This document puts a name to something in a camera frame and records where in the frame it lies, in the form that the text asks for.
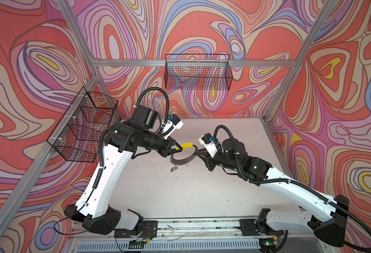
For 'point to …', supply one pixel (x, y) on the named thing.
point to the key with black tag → (174, 168)
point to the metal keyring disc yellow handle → (176, 161)
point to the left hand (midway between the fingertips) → (182, 148)
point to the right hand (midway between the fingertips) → (200, 155)
